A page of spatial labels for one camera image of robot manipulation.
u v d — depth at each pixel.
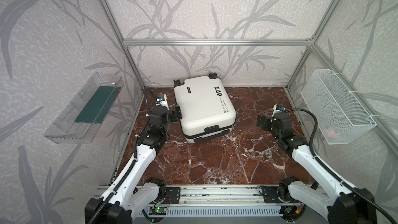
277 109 0.73
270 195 0.72
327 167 0.46
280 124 0.60
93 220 0.35
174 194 0.73
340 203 0.38
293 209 0.73
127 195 0.41
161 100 0.65
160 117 0.55
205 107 0.79
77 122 0.63
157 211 0.71
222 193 0.75
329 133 0.72
